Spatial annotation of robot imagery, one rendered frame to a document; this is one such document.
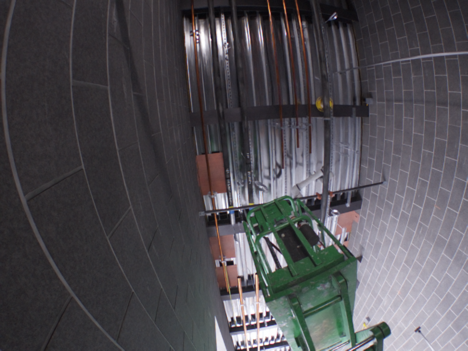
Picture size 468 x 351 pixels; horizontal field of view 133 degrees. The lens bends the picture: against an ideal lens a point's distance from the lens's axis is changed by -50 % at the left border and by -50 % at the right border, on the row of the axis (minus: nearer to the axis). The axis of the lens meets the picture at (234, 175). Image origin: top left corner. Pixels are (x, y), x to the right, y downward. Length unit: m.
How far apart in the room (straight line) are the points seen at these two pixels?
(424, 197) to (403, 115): 1.23
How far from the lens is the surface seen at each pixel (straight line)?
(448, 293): 3.51
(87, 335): 0.51
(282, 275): 1.47
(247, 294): 4.66
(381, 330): 1.27
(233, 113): 2.87
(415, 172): 3.34
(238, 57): 2.64
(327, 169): 2.75
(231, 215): 2.89
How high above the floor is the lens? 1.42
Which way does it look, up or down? 71 degrees up
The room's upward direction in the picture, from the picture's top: 20 degrees counter-clockwise
